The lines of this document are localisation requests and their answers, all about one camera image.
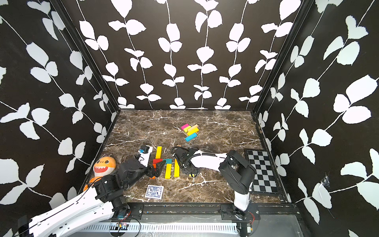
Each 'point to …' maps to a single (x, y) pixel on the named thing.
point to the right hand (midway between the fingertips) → (187, 169)
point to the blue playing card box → (154, 191)
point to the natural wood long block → (195, 126)
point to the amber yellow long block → (196, 130)
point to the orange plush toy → (102, 166)
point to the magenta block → (182, 127)
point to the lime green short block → (186, 129)
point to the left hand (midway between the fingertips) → (159, 157)
